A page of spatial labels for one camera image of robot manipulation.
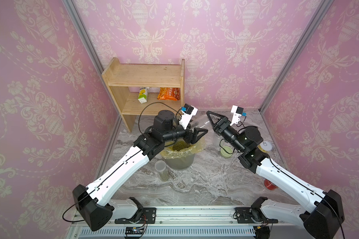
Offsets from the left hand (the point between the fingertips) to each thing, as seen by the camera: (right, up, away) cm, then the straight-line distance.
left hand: (202, 128), depth 64 cm
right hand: (+2, +5, -1) cm, 6 cm away
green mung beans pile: (-10, -12, +31) cm, 35 cm away
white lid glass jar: (-20, -19, +10) cm, 30 cm away
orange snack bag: (-17, +21, +32) cm, 42 cm away
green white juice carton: (-34, +20, +31) cm, 50 cm away
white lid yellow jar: (+44, -13, +31) cm, 55 cm away
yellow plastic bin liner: (-15, -11, +4) cm, 19 cm away
